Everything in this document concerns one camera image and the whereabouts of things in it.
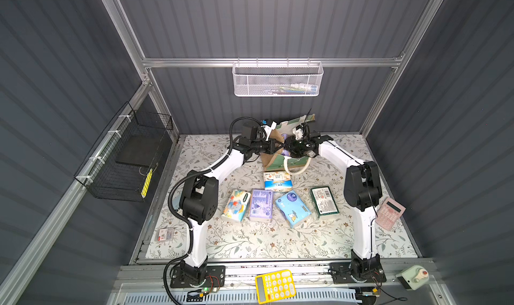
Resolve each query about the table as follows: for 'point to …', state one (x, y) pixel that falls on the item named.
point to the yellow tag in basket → (146, 183)
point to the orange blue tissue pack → (278, 181)
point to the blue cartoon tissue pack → (292, 208)
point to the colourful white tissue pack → (236, 206)
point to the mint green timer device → (414, 277)
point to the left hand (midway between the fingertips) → (289, 147)
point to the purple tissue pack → (262, 201)
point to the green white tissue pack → (324, 202)
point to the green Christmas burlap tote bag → (277, 160)
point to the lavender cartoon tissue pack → (285, 152)
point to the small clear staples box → (165, 234)
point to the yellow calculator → (275, 286)
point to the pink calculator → (389, 213)
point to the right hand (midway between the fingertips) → (283, 146)
